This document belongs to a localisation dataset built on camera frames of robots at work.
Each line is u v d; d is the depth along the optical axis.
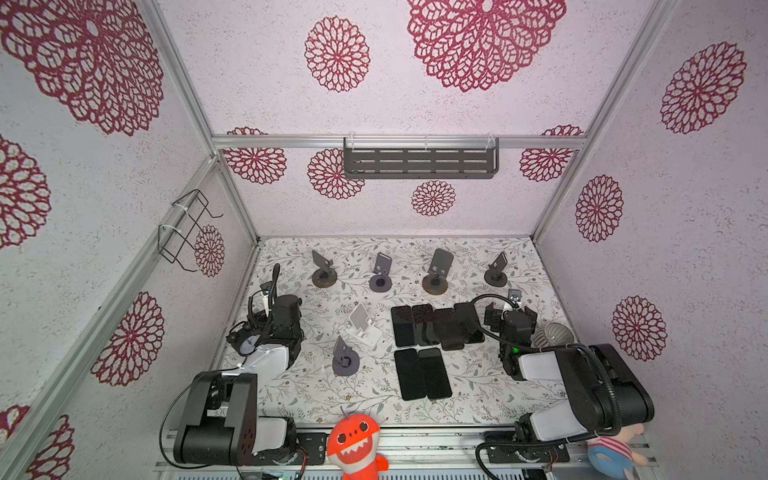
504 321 0.71
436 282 1.06
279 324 0.69
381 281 1.07
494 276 1.06
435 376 0.86
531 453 0.69
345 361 0.84
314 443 0.75
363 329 0.90
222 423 0.42
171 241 0.73
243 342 0.84
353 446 0.67
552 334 0.92
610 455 0.67
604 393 0.42
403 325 1.00
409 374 0.85
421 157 0.93
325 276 1.07
